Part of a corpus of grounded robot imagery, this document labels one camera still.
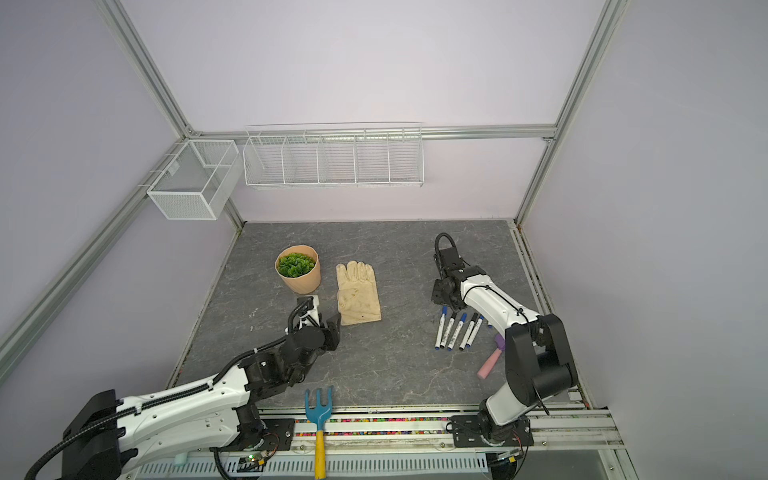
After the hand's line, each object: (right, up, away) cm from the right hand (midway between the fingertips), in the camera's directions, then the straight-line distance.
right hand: (446, 298), depth 91 cm
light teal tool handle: (-65, -33, -22) cm, 77 cm away
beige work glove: (-28, -1, +9) cm, 30 cm away
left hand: (-32, -4, -12) cm, 34 cm away
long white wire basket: (-34, +47, +9) cm, 59 cm away
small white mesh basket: (-83, +38, +8) cm, 91 cm away
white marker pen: (-2, -9, +1) cm, 9 cm away
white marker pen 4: (+7, -11, 0) cm, 13 cm away
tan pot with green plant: (-46, +9, +3) cm, 47 cm away
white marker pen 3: (+3, -10, 0) cm, 11 cm away
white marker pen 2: (+1, -10, 0) cm, 10 cm away
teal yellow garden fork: (-35, -27, -15) cm, 47 cm away
